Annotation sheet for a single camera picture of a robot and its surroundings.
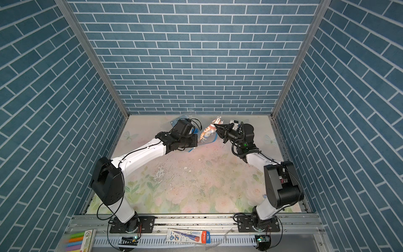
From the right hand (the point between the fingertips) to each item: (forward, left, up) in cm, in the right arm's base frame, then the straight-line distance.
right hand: (214, 126), depth 80 cm
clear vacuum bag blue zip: (+29, +24, -24) cm, 44 cm away
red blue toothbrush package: (-45, +9, -25) cm, 52 cm away
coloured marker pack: (-51, +55, -25) cm, 79 cm away
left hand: (-3, +7, -9) cm, 12 cm away
